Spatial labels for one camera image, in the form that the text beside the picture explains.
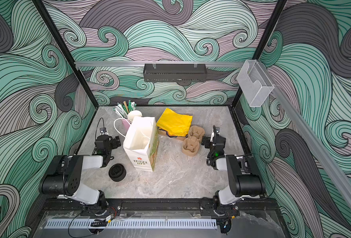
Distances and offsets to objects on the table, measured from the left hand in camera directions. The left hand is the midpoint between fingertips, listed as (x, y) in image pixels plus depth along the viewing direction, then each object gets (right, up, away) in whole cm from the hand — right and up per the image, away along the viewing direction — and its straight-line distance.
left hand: (109, 136), depth 94 cm
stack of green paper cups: (+17, +15, -6) cm, 23 cm away
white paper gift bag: (+21, -4, +2) cm, 21 cm away
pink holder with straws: (+11, +16, +3) cm, 19 cm away
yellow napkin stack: (+42, +8, +10) cm, 44 cm away
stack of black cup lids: (+11, -18, -14) cm, 25 cm away
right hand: (+66, +1, 0) cm, 67 cm away
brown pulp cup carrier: (+53, -5, -1) cm, 53 cm away
